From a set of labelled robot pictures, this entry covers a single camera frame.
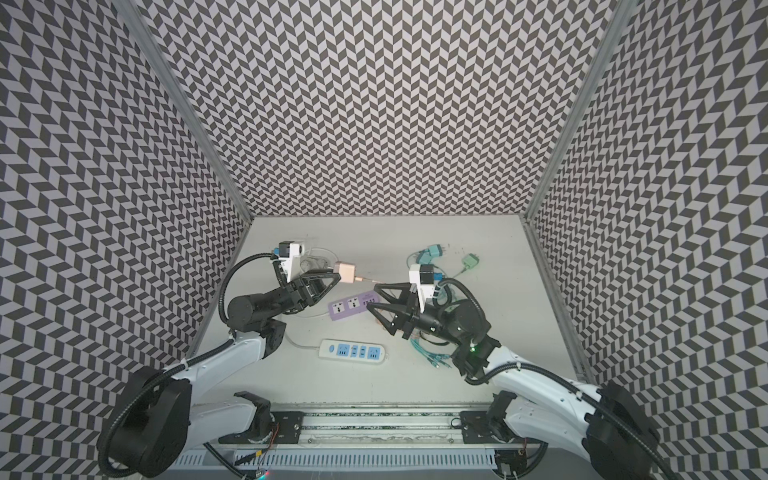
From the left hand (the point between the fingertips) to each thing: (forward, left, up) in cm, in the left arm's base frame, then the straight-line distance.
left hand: (343, 280), depth 62 cm
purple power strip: (+10, +3, -30) cm, 32 cm away
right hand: (-5, -6, -3) cm, 8 cm away
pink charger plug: (+1, -1, +2) cm, 3 cm away
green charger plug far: (+28, -37, -32) cm, 56 cm away
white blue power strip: (-4, +2, -30) cm, 30 cm away
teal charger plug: (+29, -21, -31) cm, 47 cm away
